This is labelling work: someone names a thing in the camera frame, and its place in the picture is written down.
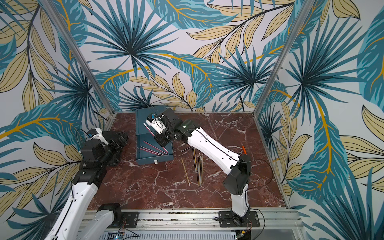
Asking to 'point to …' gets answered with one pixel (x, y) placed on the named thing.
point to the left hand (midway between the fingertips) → (120, 138)
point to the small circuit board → (115, 236)
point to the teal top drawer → (144, 157)
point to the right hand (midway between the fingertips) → (156, 136)
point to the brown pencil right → (202, 171)
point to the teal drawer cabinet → (144, 138)
